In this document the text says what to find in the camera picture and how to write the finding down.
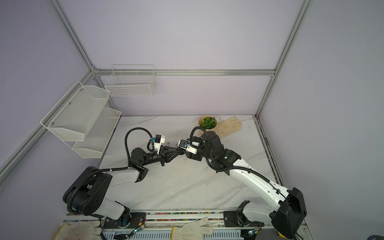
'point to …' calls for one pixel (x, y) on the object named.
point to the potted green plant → (209, 123)
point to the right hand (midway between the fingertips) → (186, 142)
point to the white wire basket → (127, 80)
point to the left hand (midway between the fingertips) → (179, 152)
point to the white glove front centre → (193, 230)
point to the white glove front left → (80, 230)
